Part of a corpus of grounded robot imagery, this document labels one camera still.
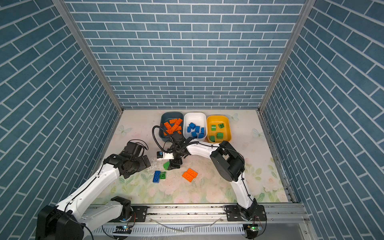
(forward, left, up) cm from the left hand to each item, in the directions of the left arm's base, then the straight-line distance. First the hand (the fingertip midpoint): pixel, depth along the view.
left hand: (143, 165), depth 83 cm
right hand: (+6, -12, -4) cm, 14 cm away
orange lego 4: (-2, -27, -6) cm, 28 cm away
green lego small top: (+32, -49, -4) cm, 58 cm away
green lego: (+31, -43, -5) cm, 53 cm away
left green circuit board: (-28, +7, -10) cm, 31 cm away
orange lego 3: (+28, -18, -6) cm, 33 cm away
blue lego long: (+32, -27, -4) cm, 42 cm away
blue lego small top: (+28, -30, -3) cm, 42 cm away
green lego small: (-3, -10, -6) cm, 12 cm away
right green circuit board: (-30, -58, -6) cm, 65 cm away
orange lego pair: (+28, -12, -5) cm, 31 cm away
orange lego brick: (+33, -9, -5) cm, 35 cm away
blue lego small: (+29, -24, -4) cm, 38 cm away
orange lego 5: (-4, -25, -7) cm, 26 cm away
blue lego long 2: (-4, -7, -6) cm, 10 cm away
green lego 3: (+20, -41, -3) cm, 46 cm away
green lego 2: (+24, -47, -6) cm, 53 cm away
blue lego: (+25, -28, -5) cm, 38 cm away
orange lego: (+38, -12, -5) cm, 40 cm away
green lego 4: (+3, -12, -6) cm, 13 cm away
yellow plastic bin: (+30, -46, -6) cm, 55 cm away
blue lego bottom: (+27, -34, -4) cm, 44 cm away
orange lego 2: (+38, -17, -5) cm, 41 cm away
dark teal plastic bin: (+41, -7, -4) cm, 41 cm away
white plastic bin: (+39, -32, -4) cm, 51 cm away
